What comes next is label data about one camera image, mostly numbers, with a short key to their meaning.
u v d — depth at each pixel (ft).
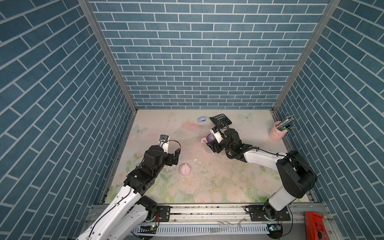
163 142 2.04
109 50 2.84
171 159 2.19
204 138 2.94
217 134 2.59
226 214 2.47
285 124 3.15
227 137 2.27
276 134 3.18
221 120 3.67
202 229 2.31
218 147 2.64
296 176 1.52
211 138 2.83
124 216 1.56
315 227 2.18
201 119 3.67
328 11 2.37
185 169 2.77
